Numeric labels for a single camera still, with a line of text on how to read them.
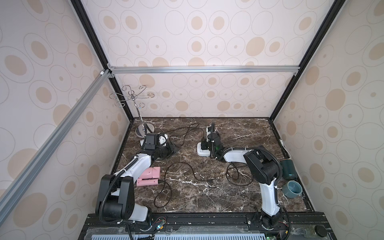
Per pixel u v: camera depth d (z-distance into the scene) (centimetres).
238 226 73
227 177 90
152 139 70
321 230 64
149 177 86
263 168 54
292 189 83
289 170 87
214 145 78
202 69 89
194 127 114
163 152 76
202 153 97
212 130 86
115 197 43
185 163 95
